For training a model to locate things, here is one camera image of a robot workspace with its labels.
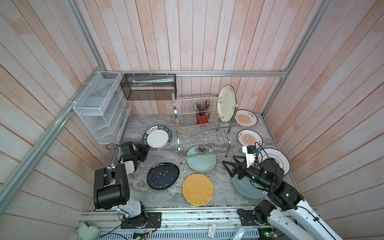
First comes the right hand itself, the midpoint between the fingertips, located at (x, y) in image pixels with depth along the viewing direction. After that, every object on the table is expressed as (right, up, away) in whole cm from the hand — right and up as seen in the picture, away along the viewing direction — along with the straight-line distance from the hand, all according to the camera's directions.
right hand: (228, 159), depth 69 cm
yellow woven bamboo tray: (-13, -20, +14) cm, 28 cm away
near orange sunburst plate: (+25, +9, +38) cm, 46 cm away
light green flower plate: (-9, -7, +25) cm, 27 cm away
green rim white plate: (-40, +9, +30) cm, 51 cm away
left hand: (-43, +3, +25) cm, 49 cm away
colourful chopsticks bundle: (-8, +29, +39) cm, 50 cm away
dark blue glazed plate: (-35, -15, +21) cm, 43 cm away
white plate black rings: (+42, -5, +26) cm, 49 cm away
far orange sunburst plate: (+28, +23, +49) cm, 61 cm away
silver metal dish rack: (-10, +13, +41) cm, 44 cm away
